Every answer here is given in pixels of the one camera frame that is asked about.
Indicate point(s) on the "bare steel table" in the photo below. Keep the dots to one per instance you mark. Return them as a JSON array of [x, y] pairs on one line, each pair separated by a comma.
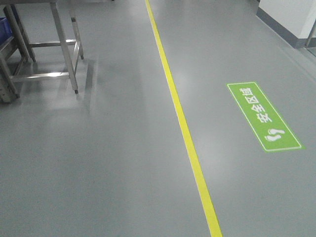
[[64, 43]]

